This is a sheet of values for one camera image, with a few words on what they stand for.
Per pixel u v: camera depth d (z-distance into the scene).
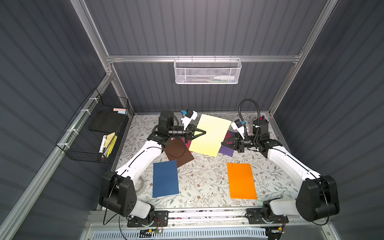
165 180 0.86
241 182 0.87
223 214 0.76
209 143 0.72
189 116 0.63
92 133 0.74
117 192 0.42
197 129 0.68
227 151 0.71
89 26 0.74
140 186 0.82
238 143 0.67
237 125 0.67
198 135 0.69
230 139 0.70
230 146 0.71
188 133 0.63
